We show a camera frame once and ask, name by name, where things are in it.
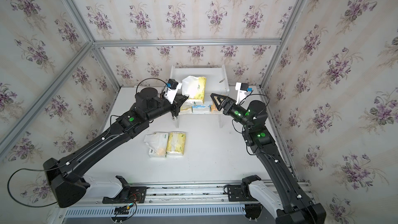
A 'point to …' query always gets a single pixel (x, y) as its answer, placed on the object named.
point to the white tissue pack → (157, 142)
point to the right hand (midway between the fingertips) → (216, 98)
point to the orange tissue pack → (213, 108)
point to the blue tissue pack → (201, 109)
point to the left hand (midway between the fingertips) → (189, 96)
